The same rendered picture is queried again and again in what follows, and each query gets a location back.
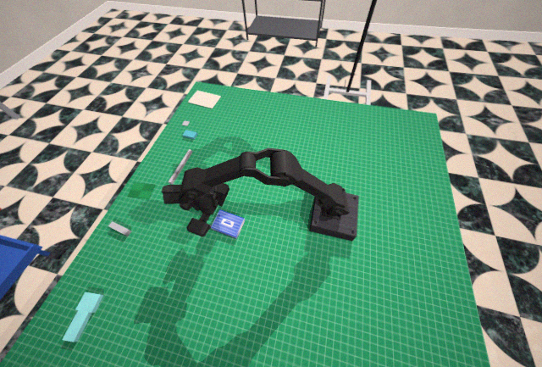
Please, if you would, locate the blue boxed card deck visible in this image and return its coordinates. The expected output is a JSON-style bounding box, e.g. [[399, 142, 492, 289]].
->
[[211, 210, 245, 238]]

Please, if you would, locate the grey long thin bar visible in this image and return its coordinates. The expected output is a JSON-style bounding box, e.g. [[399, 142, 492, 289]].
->
[[169, 149, 193, 185]]

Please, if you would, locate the teal rectangular block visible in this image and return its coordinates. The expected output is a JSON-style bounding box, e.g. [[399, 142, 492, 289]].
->
[[182, 130, 197, 140]]

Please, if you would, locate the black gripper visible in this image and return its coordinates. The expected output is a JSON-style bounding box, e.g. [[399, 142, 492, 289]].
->
[[186, 183, 230, 237]]

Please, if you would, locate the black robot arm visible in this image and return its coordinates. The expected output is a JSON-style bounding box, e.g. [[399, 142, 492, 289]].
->
[[162, 148, 350, 219]]

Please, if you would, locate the beige flat rectangular slab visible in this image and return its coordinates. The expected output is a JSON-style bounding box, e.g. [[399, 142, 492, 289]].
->
[[188, 91, 221, 108]]

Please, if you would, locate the green cutting mat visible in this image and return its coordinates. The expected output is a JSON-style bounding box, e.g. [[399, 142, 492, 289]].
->
[[0, 81, 490, 367]]

